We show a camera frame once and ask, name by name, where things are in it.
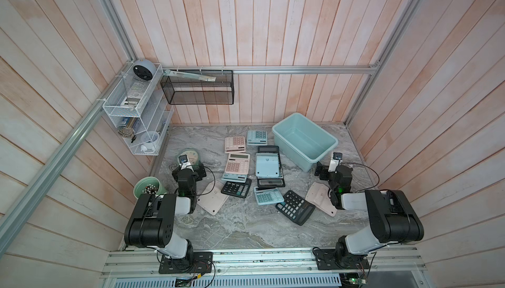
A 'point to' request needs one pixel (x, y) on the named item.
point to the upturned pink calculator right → (318, 195)
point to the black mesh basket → (188, 91)
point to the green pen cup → (148, 185)
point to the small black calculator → (240, 189)
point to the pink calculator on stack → (237, 164)
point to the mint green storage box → (301, 142)
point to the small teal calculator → (257, 137)
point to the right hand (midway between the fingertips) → (327, 160)
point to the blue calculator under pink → (235, 177)
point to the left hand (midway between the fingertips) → (191, 164)
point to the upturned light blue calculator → (267, 166)
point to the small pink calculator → (233, 144)
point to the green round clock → (192, 154)
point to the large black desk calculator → (271, 183)
